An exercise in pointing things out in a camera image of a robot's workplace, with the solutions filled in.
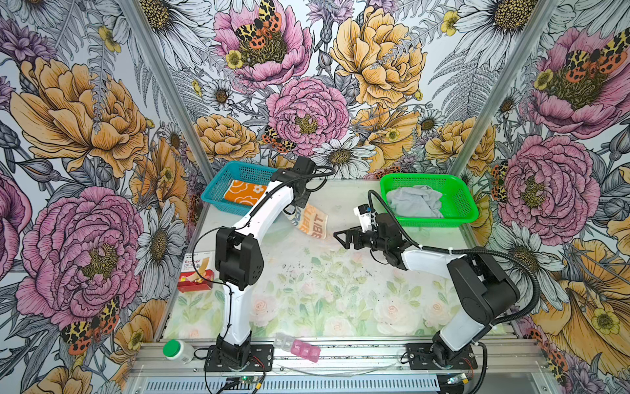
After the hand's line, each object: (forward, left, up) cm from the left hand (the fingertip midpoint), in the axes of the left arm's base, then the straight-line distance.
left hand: (290, 203), depth 91 cm
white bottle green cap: (-45, +28, -9) cm, 54 cm away
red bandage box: (-23, +35, -14) cm, 44 cm away
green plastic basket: (+12, -72, -14) cm, 75 cm away
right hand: (-11, -19, -7) cm, 23 cm away
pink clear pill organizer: (-42, -1, -16) cm, 45 cm away
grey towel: (+11, -52, -12) cm, 55 cm away
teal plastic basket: (+17, +36, -13) cm, 42 cm away
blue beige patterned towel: (+1, -7, -13) cm, 15 cm away
